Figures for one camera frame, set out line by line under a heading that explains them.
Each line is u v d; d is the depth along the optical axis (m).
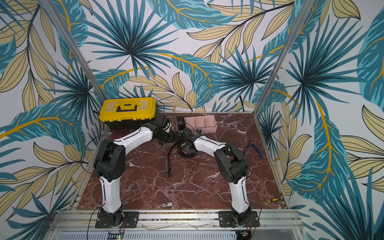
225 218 0.73
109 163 0.52
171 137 0.86
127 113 0.98
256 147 1.00
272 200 0.80
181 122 1.01
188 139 0.74
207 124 1.06
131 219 0.73
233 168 0.52
